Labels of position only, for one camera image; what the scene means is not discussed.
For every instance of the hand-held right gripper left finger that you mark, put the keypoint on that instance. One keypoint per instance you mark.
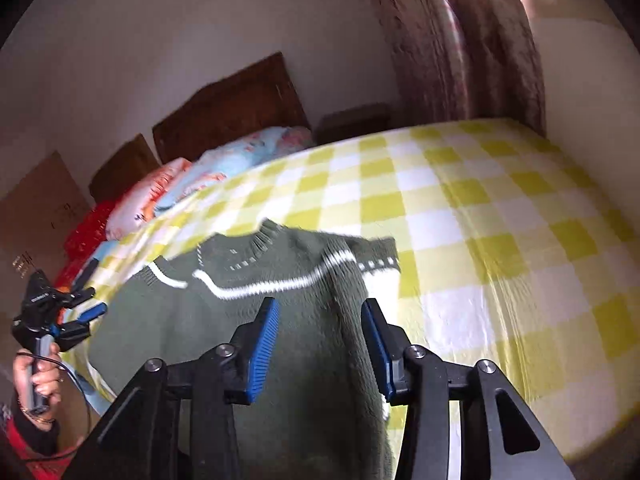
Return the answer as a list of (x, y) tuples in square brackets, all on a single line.
[(262, 347)]

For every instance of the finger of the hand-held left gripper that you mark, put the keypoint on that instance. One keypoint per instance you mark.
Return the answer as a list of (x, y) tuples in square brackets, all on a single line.
[(72, 336), (92, 311)]

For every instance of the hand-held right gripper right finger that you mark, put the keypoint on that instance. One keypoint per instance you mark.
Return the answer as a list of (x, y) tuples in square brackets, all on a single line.
[(376, 352)]

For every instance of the green knitted sweater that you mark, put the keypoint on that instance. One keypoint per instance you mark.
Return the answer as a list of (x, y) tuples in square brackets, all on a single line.
[(300, 435)]

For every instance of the person's left forearm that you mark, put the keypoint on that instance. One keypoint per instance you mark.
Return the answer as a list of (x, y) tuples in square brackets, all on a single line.
[(30, 442)]

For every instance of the person's left hand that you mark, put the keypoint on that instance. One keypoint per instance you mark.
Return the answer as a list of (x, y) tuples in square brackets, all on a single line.
[(22, 380)]

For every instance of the small dark blue object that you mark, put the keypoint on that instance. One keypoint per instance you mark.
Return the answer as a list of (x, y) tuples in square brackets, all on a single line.
[(86, 271)]

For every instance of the red patterned quilt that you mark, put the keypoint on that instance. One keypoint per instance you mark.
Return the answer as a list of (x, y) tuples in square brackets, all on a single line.
[(87, 232)]

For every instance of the brown cardboard box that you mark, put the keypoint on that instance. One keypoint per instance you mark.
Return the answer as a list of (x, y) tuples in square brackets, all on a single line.
[(35, 210)]

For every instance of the pink floral pillow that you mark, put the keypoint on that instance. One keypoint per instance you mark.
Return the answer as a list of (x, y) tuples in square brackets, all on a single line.
[(145, 195)]

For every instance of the small wooden headboard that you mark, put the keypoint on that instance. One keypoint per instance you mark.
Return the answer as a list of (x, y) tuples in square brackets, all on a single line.
[(122, 172)]

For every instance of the yellow white checked bed sheet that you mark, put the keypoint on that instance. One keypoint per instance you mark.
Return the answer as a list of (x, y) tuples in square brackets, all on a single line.
[(500, 260)]

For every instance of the light blue floral pillow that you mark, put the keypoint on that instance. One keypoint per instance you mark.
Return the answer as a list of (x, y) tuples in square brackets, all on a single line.
[(235, 160)]

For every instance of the dark wooden nightstand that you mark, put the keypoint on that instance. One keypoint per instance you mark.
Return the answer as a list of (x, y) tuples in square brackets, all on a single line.
[(352, 121)]

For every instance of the large wooden headboard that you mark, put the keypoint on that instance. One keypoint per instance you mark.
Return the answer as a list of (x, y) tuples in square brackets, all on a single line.
[(235, 105)]

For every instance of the pink floral curtain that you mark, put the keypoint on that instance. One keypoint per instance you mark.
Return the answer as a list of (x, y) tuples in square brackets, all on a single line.
[(450, 45)]

